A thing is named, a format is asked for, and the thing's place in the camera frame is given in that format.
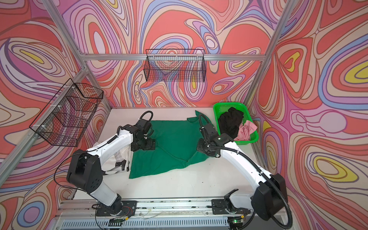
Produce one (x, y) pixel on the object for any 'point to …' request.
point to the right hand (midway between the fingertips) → (202, 151)
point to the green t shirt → (176, 144)
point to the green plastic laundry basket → (220, 107)
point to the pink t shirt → (245, 130)
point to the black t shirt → (229, 122)
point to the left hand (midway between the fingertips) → (150, 146)
